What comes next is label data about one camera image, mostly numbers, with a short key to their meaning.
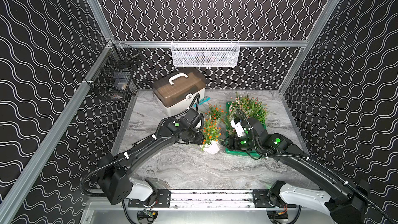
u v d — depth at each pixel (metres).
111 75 0.92
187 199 0.76
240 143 0.63
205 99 1.13
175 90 0.93
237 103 0.94
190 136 0.64
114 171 0.40
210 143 0.75
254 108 0.94
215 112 0.91
